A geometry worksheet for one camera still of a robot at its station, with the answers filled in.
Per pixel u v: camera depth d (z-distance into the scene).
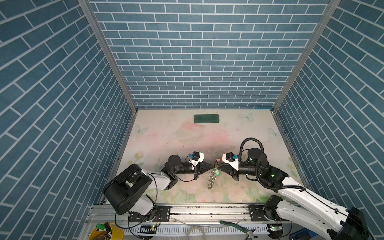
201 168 0.68
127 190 0.44
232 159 0.60
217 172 0.72
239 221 0.72
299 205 0.51
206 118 1.16
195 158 0.64
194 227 0.70
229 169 0.65
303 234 0.69
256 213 0.74
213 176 0.72
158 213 0.73
